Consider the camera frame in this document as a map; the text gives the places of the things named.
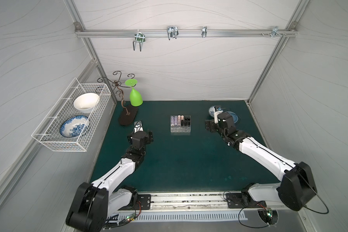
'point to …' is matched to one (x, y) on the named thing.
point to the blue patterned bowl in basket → (72, 126)
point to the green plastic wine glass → (135, 98)
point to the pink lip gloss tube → (182, 118)
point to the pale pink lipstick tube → (179, 120)
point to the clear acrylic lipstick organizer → (185, 128)
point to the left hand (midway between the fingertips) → (141, 131)
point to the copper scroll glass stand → (124, 117)
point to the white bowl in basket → (85, 103)
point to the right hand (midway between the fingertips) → (214, 118)
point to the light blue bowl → (235, 117)
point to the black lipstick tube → (181, 122)
